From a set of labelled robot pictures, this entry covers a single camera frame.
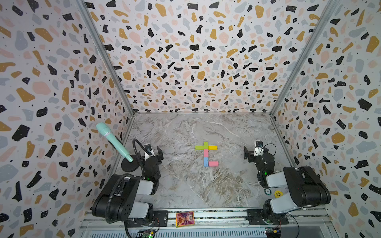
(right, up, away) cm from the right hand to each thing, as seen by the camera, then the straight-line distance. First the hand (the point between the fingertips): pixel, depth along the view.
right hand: (256, 146), depth 91 cm
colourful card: (-43, -33, -18) cm, 57 cm away
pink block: (-31, -5, +6) cm, 32 cm away
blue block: (-31, -10, +3) cm, 33 cm away
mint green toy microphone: (-79, +10, -22) cm, 83 cm away
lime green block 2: (-31, -1, +9) cm, 32 cm away
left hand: (-64, -1, -4) cm, 64 cm away
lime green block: (-35, -2, +9) cm, 37 cm away
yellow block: (-26, -2, +9) cm, 28 cm away
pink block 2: (-27, -11, +1) cm, 29 cm away
